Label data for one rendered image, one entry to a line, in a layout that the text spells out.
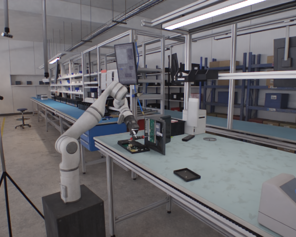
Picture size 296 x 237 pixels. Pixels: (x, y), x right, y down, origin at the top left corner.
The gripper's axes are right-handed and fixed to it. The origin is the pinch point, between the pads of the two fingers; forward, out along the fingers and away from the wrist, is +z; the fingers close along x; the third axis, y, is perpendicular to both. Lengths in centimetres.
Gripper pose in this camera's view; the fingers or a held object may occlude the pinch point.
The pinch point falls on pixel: (135, 139)
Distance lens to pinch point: 130.3
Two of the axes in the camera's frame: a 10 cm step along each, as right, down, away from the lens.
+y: 8.5, -0.8, 5.2
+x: -3.2, 7.1, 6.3
